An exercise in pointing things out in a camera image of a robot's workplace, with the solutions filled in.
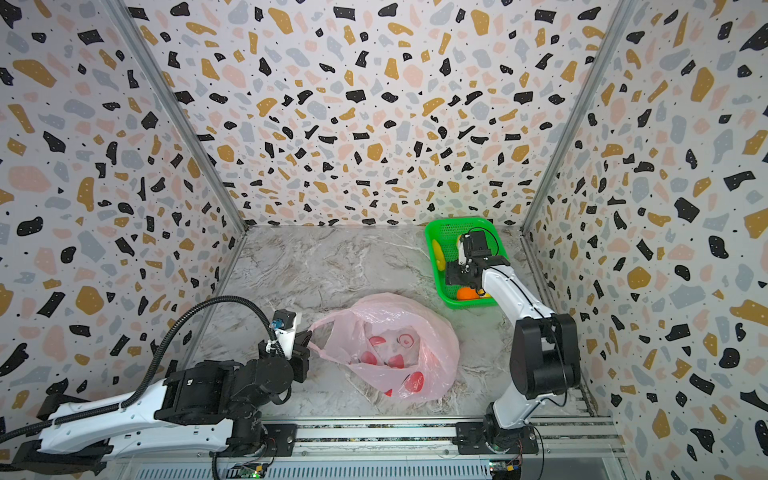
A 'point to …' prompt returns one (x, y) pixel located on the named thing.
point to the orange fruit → (467, 293)
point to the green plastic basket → (447, 233)
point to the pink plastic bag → (404, 345)
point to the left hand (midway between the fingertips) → (314, 336)
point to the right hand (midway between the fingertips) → (452, 267)
